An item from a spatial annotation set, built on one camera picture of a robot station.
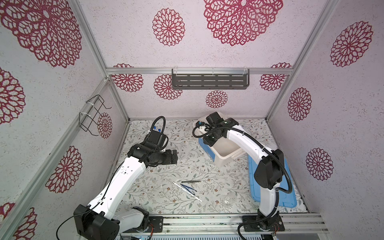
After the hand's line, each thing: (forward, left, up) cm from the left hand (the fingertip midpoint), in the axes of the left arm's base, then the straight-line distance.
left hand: (169, 161), depth 76 cm
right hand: (+16, -20, -2) cm, 26 cm away
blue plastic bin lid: (-15, -63, -18) cm, 67 cm away
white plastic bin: (+16, -33, -16) cm, 41 cm away
